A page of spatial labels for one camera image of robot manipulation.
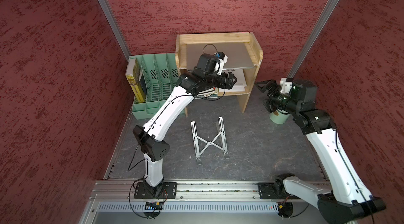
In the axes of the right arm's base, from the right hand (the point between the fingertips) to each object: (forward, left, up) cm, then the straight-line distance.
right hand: (254, 93), depth 66 cm
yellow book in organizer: (+26, +64, -10) cm, 70 cm away
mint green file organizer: (+44, +55, -25) cm, 74 cm away
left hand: (+8, +11, 0) cm, 14 cm away
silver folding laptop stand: (-7, +25, -36) cm, 44 cm away
